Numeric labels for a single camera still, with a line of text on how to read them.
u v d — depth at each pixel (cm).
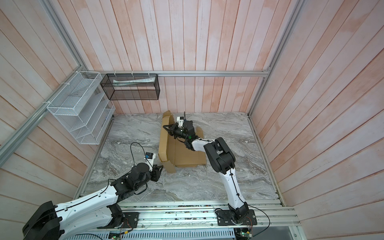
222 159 60
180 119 93
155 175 70
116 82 90
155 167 73
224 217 73
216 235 70
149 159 71
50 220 40
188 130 78
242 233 71
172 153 98
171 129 86
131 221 73
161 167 81
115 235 72
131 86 106
